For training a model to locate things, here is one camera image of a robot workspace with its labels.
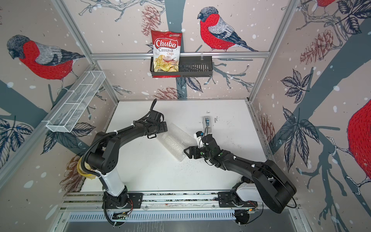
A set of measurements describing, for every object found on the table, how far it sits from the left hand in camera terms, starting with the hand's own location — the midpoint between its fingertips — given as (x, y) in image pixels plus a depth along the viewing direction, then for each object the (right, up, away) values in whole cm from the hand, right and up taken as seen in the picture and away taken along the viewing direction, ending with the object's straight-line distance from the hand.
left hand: (163, 125), depth 97 cm
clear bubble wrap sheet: (+9, -9, -6) cm, 14 cm away
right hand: (+17, -13, -12) cm, 25 cm away
